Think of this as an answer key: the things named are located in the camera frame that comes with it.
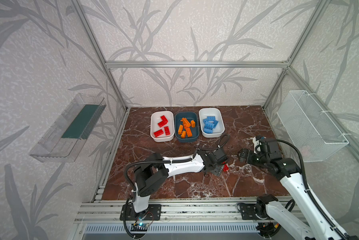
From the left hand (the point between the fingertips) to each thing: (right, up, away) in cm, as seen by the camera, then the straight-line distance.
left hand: (216, 162), depth 85 cm
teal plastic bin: (-15, +27, +27) cm, 42 cm away
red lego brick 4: (-31, +17, +20) cm, 41 cm away
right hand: (+14, +8, -6) cm, 17 cm away
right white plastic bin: (+1, +23, +25) cm, 34 cm away
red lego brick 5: (+6, -4, +3) cm, 8 cm away
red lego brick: (-34, +25, +24) cm, 49 cm away
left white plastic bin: (-41, +25, +25) cm, 54 cm away
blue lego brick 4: (-2, +21, +19) cm, 29 cm away
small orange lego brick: (-13, +22, +20) cm, 33 cm away
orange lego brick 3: (-20, +14, +17) cm, 30 cm away
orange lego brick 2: (-16, +15, +17) cm, 28 cm away
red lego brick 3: (-37, +15, +18) cm, 44 cm away
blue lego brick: (+1, +26, +27) cm, 37 cm away
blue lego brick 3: (-2, +18, +20) cm, 27 cm away
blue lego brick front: (+3, +22, +23) cm, 32 cm away
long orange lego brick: (-18, +22, +20) cm, 35 cm away
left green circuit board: (-40, -28, -13) cm, 51 cm away
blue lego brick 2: (-3, +23, +23) cm, 33 cm away
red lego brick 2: (-36, +21, +23) cm, 48 cm away
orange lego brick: (-22, +17, +19) cm, 34 cm away
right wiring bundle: (+23, -28, -14) cm, 39 cm away
